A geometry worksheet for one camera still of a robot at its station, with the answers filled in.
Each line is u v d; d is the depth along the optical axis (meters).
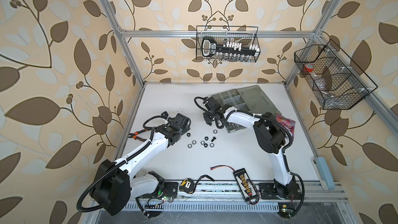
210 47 0.85
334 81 0.75
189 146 0.89
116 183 0.40
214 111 0.76
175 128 0.64
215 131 0.94
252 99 1.18
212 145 0.89
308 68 0.88
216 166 0.82
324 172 0.75
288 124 0.94
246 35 0.91
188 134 0.94
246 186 0.74
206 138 0.92
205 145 0.89
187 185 0.74
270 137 0.54
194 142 0.91
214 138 0.91
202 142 0.91
